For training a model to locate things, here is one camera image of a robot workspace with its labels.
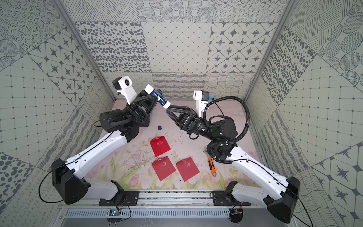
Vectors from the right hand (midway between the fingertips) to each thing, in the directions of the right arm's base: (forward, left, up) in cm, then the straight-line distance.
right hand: (165, 111), depth 45 cm
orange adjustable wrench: (0, -21, -52) cm, 56 cm away
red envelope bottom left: (-1, +9, -53) cm, 54 cm away
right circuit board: (-23, -32, -55) cm, 68 cm away
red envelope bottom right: (-1, -6, -52) cm, 53 cm away
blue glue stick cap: (+27, +14, -50) cm, 58 cm away
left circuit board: (-23, +31, -53) cm, 66 cm away
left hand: (-2, +1, +6) cm, 6 cm away
